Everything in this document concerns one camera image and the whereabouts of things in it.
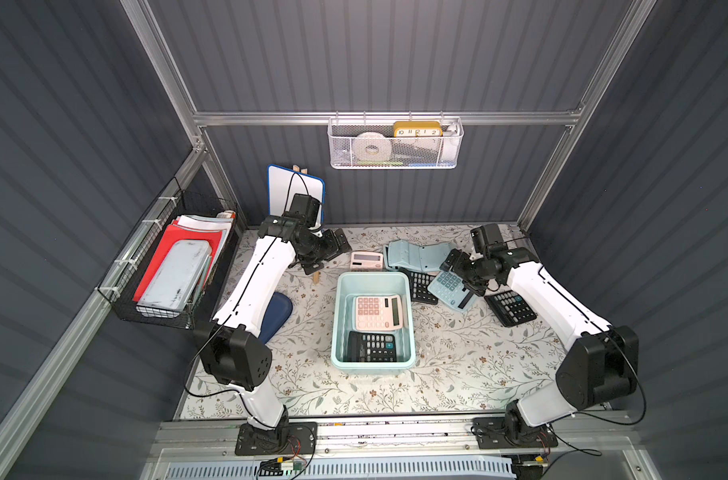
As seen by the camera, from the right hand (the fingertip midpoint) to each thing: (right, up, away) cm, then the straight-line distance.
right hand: (458, 270), depth 86 cm
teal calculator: (+1, -6, +13) cm, 15 cm away
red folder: (-76, +11, -8) cm, 77 cm away
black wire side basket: (-77, -1, -24) cm, 81 cm away
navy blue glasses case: (-55, -13, +8) cm, 57 cm away
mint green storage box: (-25, -17, +3) cm, 30 cm away
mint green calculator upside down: (-14, +5, +19) cm, 24 cm away
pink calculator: (-27, +2, +22) cm, 35 cm away
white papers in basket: (-65, +13, -7) cm, 67 cm away
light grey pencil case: (-71, -1, -16) cm, 73 cm away
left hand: (-33, +5, -5) cm, 34 cm away
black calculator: (-25, -23, +1) cm, 34 cm away
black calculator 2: (-9, -6, +14) cm, 18 cm away
